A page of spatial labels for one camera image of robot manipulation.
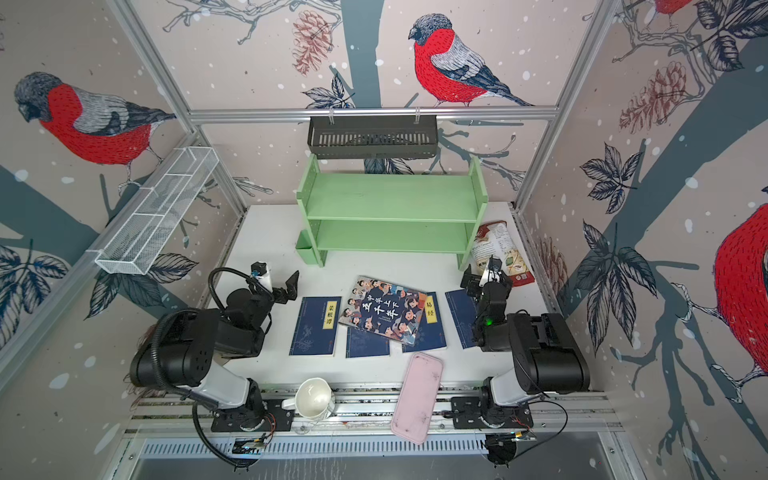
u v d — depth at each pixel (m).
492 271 0.76
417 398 0.75
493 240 1.01
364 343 0.85
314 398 0.75
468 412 0.73
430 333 0.86
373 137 1.05
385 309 0.89
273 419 0.73
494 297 0.72
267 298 0.76
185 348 0.46
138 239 0.72
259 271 0.76
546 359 0.45
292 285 0.84
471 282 0.83
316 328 0.88
